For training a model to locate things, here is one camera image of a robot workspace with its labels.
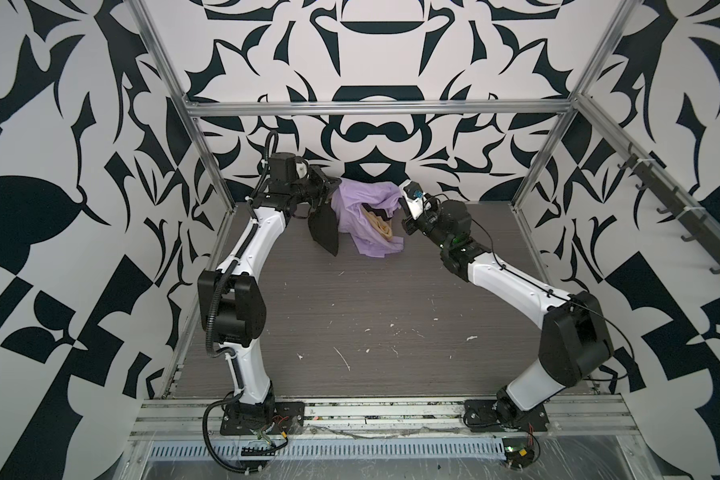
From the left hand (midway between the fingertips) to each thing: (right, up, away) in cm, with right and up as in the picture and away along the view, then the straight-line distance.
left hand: (344, 170), depth 81 cm
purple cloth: (+1, -7, +2) cm, 8 cm away
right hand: (+15, -6, -3) cm, 17 cm away
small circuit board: (+42, -68, -10) cm, 81 cm away
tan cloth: (+11, -14, +24) cm, 30 cm away
